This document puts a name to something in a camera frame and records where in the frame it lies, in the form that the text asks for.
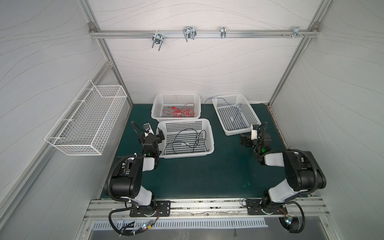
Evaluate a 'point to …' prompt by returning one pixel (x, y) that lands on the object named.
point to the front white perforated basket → (185, 137)
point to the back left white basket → (167, 107)
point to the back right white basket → (235, 114)
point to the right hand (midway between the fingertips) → (251, 130)
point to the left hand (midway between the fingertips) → (153, 128)
